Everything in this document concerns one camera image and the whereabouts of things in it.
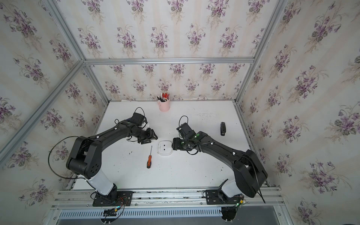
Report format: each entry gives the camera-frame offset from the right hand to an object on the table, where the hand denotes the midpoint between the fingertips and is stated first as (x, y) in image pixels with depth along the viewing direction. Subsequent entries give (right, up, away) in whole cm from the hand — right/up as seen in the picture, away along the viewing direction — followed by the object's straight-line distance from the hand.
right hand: (177, 147), depth 83 cm
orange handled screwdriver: (-17, -10, +1) cm, 20 cm away
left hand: (-14, +4, +6) cm, 16 cm away
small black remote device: (+32, +9, +16) cm, 37 cm away
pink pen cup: (-11, +26, +26) cm, 38 cm away
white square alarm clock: (-8, -2, +6) cm, 10 cm away
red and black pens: (-11, +33, +27) cm, 44 cm away
